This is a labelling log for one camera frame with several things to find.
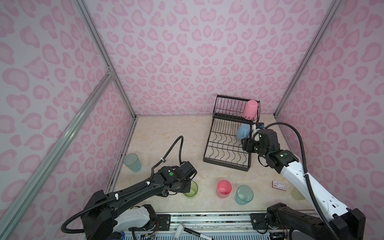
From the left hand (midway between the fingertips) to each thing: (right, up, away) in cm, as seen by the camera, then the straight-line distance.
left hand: (187, 187), depth 78 cm
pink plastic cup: (+36, +42, +8) cm, 56 cm away
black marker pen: (-2, -15, -10) cm, 18 cm away
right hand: (+32, +24, +1) cm, 40 cm away
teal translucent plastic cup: (+29, -4, -1) cm, 30 cm away
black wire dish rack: (+23, +18, +22) cm, 36 cm away
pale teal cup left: (-32, +12, +8) cm, 35 cm away
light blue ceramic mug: (+35, +29, +17) cm, 48 cm away
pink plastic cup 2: (+20, -2, +3) cm, 20 cm away
